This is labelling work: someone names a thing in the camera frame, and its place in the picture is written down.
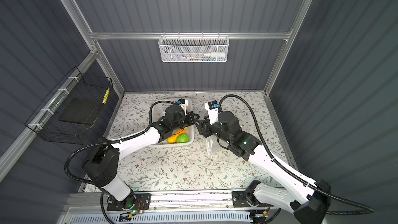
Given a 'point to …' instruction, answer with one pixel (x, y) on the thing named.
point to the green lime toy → (182, 138)
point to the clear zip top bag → (212, 143)
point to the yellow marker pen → (105, 96)
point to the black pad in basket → (81, 110)
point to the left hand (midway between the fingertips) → (201, 115)
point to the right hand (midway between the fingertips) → (200, 120)
